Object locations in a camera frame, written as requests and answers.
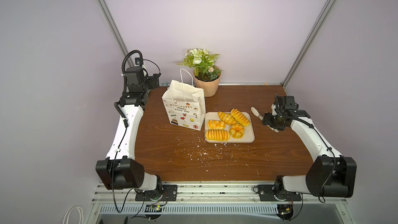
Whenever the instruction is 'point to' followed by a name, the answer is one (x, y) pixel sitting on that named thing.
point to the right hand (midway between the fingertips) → (273, 113)
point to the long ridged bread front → (217, 135)
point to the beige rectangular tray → (249, 136)
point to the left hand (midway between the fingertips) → (147, 73)
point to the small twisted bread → (216, 124)
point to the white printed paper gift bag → (185, 103)
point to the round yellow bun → (237, 131)
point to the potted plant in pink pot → (207, 75)
